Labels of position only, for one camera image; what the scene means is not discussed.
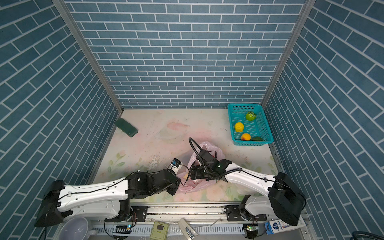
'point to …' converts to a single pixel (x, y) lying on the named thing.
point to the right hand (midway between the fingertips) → (192, 172)
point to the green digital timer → (159, 231)
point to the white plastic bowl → (75, 228)
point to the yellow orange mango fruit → (245, 136)
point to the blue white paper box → (277, 226)
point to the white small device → (188, 232)
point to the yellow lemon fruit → (239, 127)
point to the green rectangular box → (126, 127)
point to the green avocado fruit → (257, 139)
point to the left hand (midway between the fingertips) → (181, 183)
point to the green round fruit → (250, 116)
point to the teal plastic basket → (259, 127)
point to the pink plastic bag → (186, 184)
